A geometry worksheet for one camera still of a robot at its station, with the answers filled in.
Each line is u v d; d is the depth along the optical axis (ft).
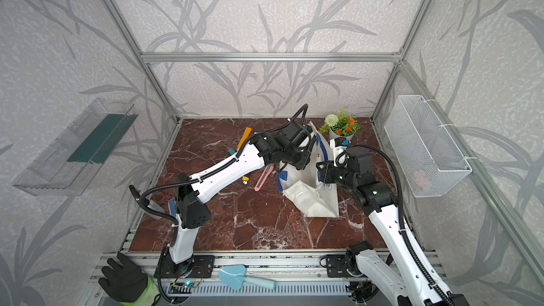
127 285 2.23
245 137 3.67
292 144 1.95
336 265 2.42
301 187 2.34
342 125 3.24
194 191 1.55
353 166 1.78
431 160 1.98
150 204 2.57
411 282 1.26
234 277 2.34
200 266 2.37
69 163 2.11
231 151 3.46
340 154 2.06
